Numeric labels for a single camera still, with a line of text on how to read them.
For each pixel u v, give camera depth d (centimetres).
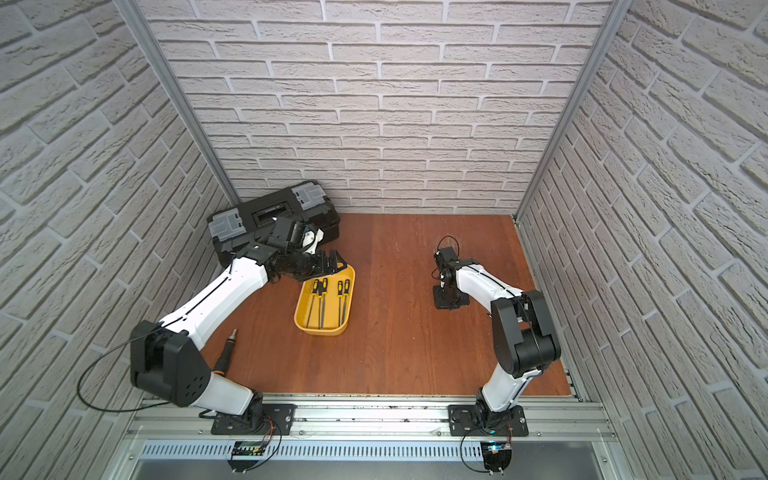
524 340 47
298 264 69
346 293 97
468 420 74
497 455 71
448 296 79
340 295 95
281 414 74
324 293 97
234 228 92
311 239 77
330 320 91
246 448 73
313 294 97
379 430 73
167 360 41
